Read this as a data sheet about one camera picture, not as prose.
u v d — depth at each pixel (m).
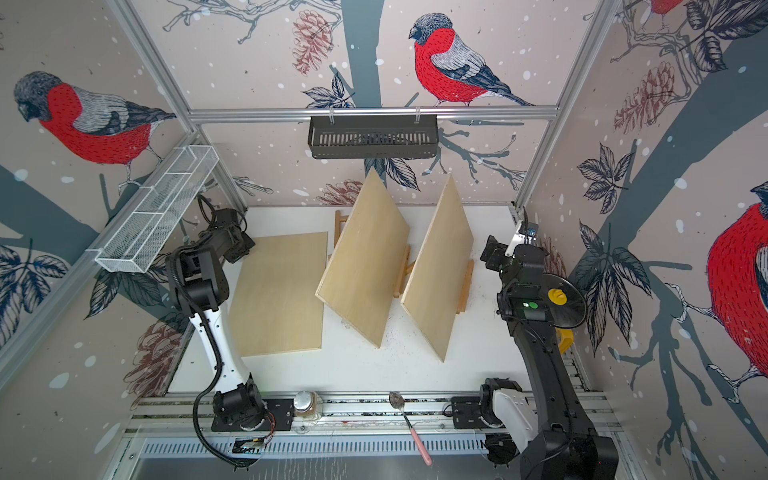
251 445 0.71
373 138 1.06
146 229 0.74
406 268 0.96
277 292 0.97
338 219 1.14
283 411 0.74
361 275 0.78
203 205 0.95
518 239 0.67
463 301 0.89
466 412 0.73
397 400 0.78
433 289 0.73
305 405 0.66
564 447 0.37
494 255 0.69
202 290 0.61
